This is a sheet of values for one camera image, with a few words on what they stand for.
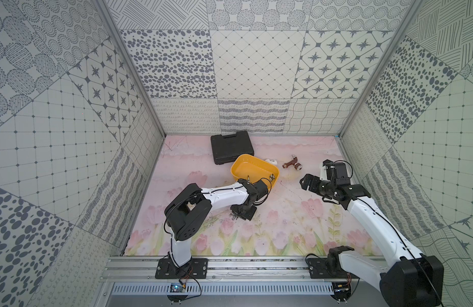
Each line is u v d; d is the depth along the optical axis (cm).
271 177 101
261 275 73
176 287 72
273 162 104
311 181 73
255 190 73
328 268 72
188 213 48
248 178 101
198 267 74
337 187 60
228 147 110
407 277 38
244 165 105
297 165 104
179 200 50
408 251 41
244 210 75
